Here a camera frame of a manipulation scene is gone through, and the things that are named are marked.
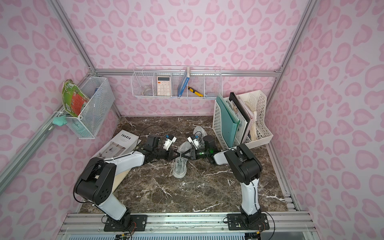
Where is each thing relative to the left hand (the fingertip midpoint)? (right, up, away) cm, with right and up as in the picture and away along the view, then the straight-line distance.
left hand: (179, 152), depth 89 cm
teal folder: (+28, +18, -13) cm, 36 cm away
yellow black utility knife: (+10, +38, +8) cm, 40 cm away
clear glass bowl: (-20, +38, +6) cm, 43 cm away
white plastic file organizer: (+46, +26, +8) cm, 54 cm away
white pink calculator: (-11, +40, +5) cm, 41 cm away
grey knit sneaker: (+12, +11, +17) cm, 24 cm away
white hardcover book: (-38, +4, +11) cm, 40 cm away
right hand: (+2, -2, 0) cm, 3 cm away
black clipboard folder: (+36, +25, -7) cm, 45 cm away
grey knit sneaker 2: (+1, -7, -1) cm, 7 cm away
